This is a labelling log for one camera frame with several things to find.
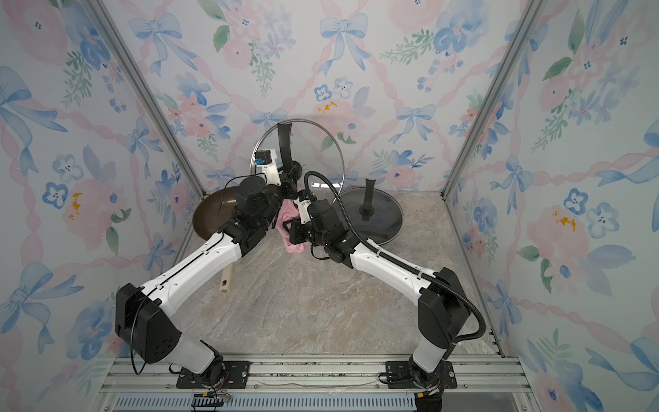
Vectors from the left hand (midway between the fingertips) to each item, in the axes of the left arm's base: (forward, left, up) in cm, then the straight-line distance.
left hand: (294, 164), depth 71 cm
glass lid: (+34, -2, -18) cm, 38 cm away
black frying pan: (+8, -28, -31) cm, 42 cm away
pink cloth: (-9, +2, -9) cm, 13 cm away
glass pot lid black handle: (+9, -27, -30) cm, 42 cm away
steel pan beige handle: (+11, +38, -34) cm, 52 cm away
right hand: (-8, +3, -15) cm, 17 cm away
